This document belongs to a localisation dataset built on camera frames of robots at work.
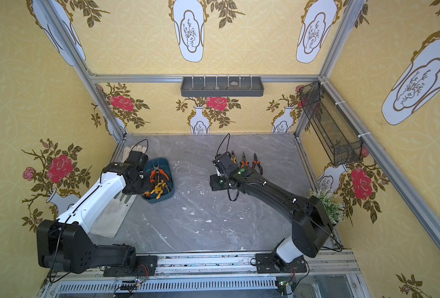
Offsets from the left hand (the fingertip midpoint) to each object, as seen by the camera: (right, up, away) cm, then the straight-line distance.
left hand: (144, 188), depth 84 cm
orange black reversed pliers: (0, +5, +16) cm, 17 cm away
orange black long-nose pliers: (+54, +11, +23) cm, 60 cm away
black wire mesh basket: (+88, +20, -2) cm, 90 cm away
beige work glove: (-18, +19, +27) cm, 38 cm away
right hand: (+31, +1, -1) cm, 31 cm away
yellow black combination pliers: (+5, -1, +4) cm, 7 cm away
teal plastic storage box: (+4, +9, +18) cm, 20 cm away
